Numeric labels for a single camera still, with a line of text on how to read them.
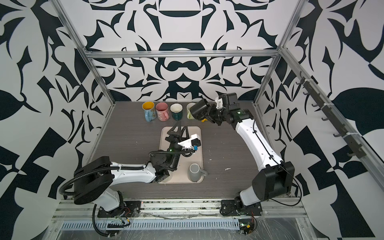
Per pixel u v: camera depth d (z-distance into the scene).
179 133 0.64
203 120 1.07
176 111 1.02
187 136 0.70
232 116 0.56
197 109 0.80
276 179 0.42
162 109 1.02
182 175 0.85
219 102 0.74
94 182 0.44
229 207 0.74
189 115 1.02
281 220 0.76
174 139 0.62
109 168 0.47
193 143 0.61
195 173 0.76
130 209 0.74
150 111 1.02
